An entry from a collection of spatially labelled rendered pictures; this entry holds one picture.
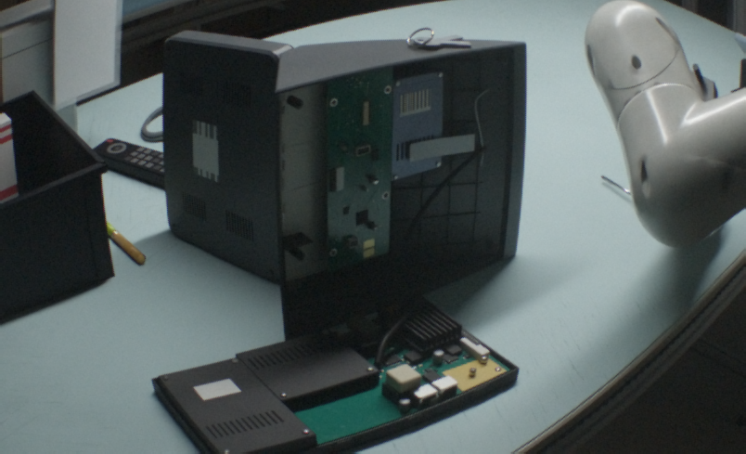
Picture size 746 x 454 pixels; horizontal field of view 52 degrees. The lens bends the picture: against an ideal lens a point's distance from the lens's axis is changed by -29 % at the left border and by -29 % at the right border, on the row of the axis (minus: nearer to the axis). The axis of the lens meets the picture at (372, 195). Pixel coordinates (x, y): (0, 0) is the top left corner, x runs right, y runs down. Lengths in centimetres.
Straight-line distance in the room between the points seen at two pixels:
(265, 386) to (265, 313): 14
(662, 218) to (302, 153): 29
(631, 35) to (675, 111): 8
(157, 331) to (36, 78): 43
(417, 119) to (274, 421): 29
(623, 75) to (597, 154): 44
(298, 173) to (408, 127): 10
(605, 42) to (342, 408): 35
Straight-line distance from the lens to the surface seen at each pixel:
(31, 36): 108
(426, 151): 81
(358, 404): 70
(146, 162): 106
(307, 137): 74
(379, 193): 79
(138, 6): 217
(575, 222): 98
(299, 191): 76
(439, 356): 74
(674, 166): 65
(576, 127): 121
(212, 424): 65
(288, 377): 70
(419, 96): 79
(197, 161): 87
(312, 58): 75
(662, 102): 69
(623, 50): 72
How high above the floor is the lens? 145
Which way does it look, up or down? 27 degrees down
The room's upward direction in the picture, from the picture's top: 1 degrees clockwise
